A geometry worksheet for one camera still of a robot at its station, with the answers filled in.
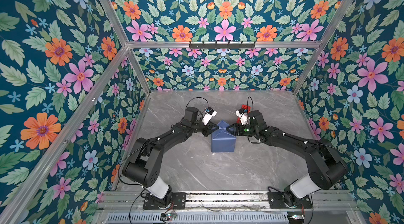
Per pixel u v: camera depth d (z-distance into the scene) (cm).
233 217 77
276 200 73
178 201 74
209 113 77
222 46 93
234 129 79
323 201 75
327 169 45
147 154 50
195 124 75
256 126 70
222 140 83
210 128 77
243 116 81
